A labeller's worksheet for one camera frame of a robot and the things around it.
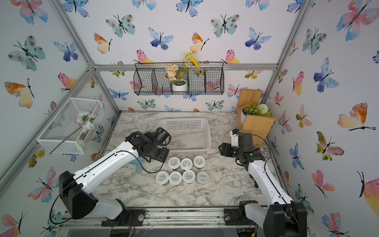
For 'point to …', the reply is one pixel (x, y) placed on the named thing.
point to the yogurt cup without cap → (202, 177)
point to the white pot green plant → (251, 109)
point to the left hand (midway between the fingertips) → (162, 153)
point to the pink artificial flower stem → (84, 119)
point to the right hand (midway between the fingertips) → (225, 146)
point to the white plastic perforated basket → (187, 134)
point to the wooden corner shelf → (258, 126)
